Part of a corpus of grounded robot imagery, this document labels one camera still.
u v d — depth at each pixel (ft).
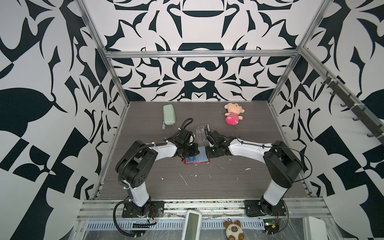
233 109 3.51
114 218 2.25
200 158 2.94
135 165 1.55
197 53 3.02
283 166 1.55
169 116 3.57
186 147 2.71
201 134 3.29
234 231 2.18
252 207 2.44
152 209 2.39
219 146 2.28
